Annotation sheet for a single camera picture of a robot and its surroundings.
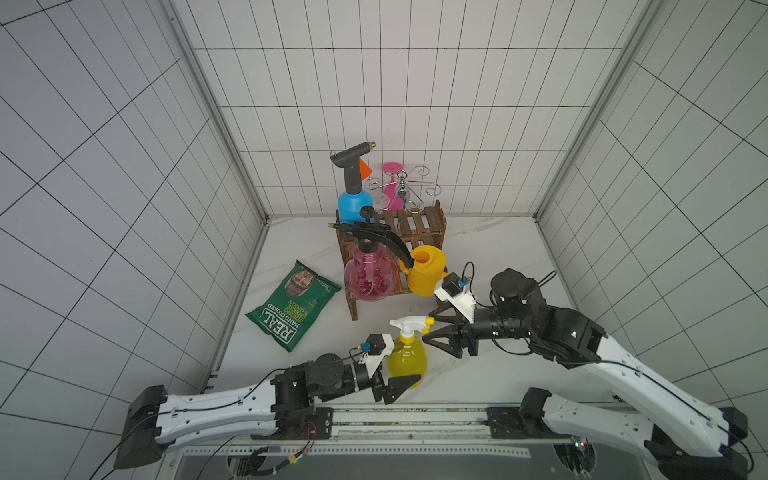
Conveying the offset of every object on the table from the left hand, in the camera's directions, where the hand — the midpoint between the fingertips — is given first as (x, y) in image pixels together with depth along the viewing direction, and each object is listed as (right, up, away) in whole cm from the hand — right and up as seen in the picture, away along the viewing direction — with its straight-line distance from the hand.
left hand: (404, 362), depth 66 cm
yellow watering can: (+6, +20, +7) cm, 22 cm away
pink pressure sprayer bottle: (-8, +19, +11) cm, 23 cm away
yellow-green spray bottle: (+1, +4, -7) cm, 9 cm away
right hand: (+3, +9, -6) cm, 11 cm away
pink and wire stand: (0, +42, +24) cm, 49 cm away
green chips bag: (-34, +6, +22) cm, 41 cm away
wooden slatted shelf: (+8, +31, +16) cm, 36 cm away
